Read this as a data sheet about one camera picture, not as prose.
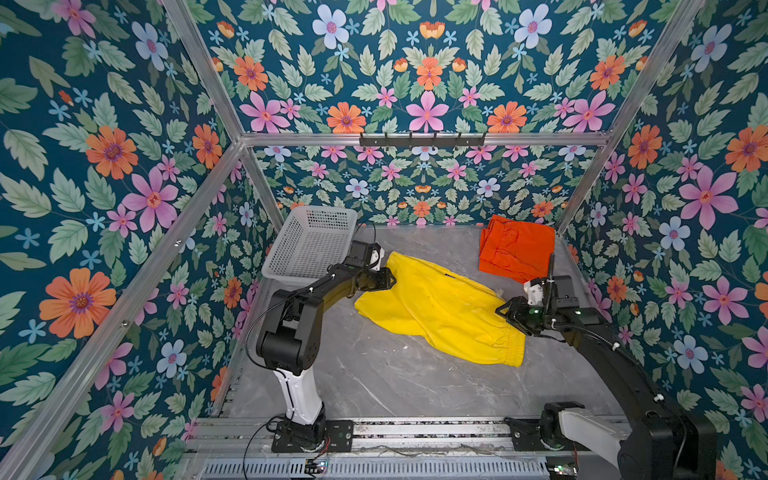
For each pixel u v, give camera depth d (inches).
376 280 33.9
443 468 30.2
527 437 28.7
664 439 15.4
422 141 36.6
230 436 29.5
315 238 45.3
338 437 28.9
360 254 30.4
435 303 38.1
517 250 45.1
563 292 24.8
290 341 19.3
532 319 27.5
